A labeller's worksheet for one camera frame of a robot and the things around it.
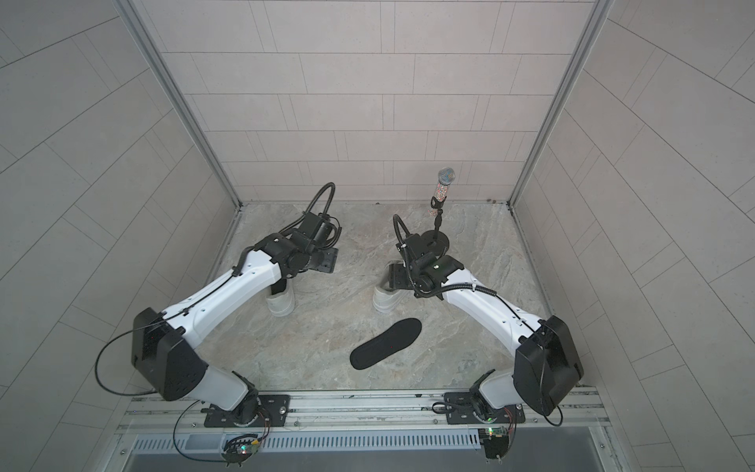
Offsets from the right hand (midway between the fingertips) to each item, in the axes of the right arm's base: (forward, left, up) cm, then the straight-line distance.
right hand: (396, 277), depth 83 cm
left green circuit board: (-36, +37, -8) cm, 53 cm away
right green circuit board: (-38, -21, -13) cm, 45 cm away
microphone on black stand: (+21, -16, -10) cm, 29 cm away
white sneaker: (-4, +32, -3) cm, 33 cm away
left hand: (+6, +18, +5) cm, 20 cm away
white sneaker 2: (-4, +3, -5) cm, 7 cm away
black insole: (-12, 0, -12) cm, 17 cm away
